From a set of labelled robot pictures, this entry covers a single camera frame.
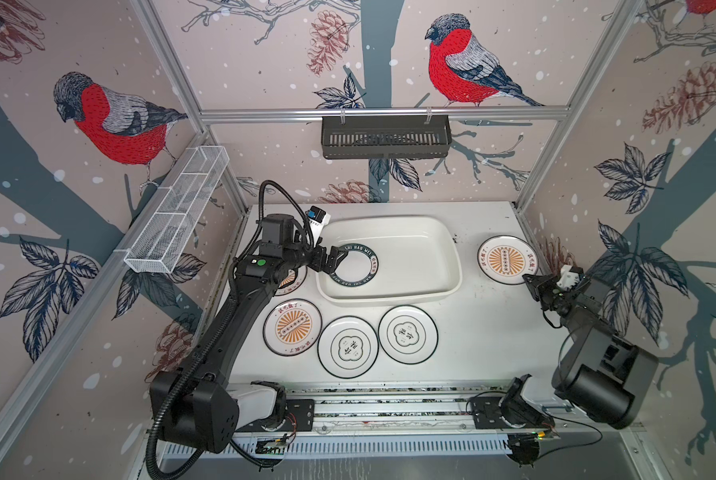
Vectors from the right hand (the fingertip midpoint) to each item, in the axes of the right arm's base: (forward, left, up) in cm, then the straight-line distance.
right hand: (526, 276), depth 86 cm
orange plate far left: (-15, +63, +19) cm, 67 cm away
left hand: (-2, +56, +17) cm, 58 cm away
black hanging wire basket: (+45, +42, +19) cm, 64 cm away
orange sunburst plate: (-14, +70, -9) cm, 72 cm away
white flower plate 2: (-14, +34, -11) cm, 39 cm away
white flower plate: (-19, +52, -10) cm, 56 cm away
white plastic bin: (+11, +30, -8) cm, 33 cm away
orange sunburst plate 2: (+7, +4, -2) cm, 8 cm away
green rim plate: (+9, +51, -10) cm, 53 cm away
